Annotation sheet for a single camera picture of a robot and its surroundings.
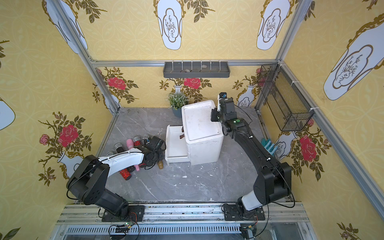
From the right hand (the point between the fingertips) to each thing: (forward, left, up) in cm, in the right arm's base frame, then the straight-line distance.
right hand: (210, 113), depth 84 cm
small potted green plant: (+18, +22, -7) cm, 29 cm away
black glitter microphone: (-4, +41, -21) cm, 46 cm away
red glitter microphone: (-7, +47, -21) cm, 51 cm away
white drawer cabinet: (-17, +3, 0) cm, 17 cm away
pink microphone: (-9, +51, -21) cm, 56 cm away
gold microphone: (-22, +28, -23) cm, 43 cm away
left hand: (-16, +30, -23) cm, 41 cm away
